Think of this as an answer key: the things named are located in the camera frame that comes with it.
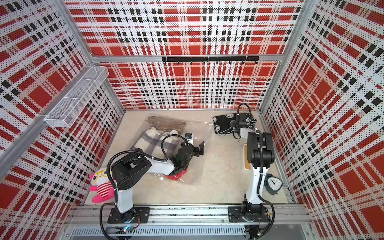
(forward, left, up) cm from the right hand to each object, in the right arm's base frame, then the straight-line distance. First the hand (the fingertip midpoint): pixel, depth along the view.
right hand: (237, 122), depth 106 cm
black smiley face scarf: (-1, +8, +1) cm, 8 cm away
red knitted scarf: (-38, +39, -1) cm, 54 cm away
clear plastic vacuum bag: (-34, +28, -2) cm, 45 cm away
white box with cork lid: (-34, 0, +1) cm, 34 cm away
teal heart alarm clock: (-43, -13, -1) cm, 45 cm away
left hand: (-18, +27, +4) cm, 32 cm away
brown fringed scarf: (0, +53, -1) cm, 53 cm away
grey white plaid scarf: (-19, +54, +3) cm, 57 cm away
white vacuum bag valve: (-9, +45, +1) cm, 46 cm away
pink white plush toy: (-43, +78, +4) cm, 90 cm away
